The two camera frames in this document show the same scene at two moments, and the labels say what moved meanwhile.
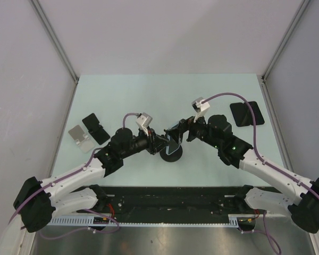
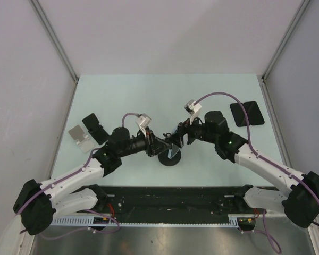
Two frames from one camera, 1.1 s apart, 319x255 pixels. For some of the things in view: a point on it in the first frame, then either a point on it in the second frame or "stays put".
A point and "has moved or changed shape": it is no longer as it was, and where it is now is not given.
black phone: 259,117 stays put
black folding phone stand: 94,128 stays put
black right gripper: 176,133 stays put
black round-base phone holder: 172,157 has moved or changed shape
